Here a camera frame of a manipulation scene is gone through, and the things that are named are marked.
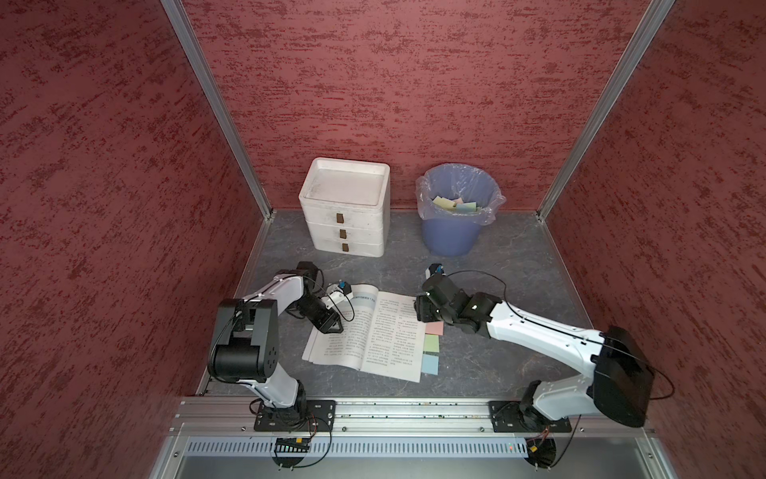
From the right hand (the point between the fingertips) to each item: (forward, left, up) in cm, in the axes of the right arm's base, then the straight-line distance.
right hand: (422, 310), depth 83 cm
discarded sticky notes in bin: (+38, -15, +4) cm, 41 cm away
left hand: (-2, +27, -8) cm, 28 cm away
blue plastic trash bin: (+26, -13, 0) cm, 29 cm away
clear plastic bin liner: (+42, -16, +7) cm, 45 cm away
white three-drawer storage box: (+29, +21, +15) cm, 39 cm away
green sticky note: (-6, -3, -9) cm, 11 cm away
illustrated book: (-3, +12, -9) cm, 15 cm away
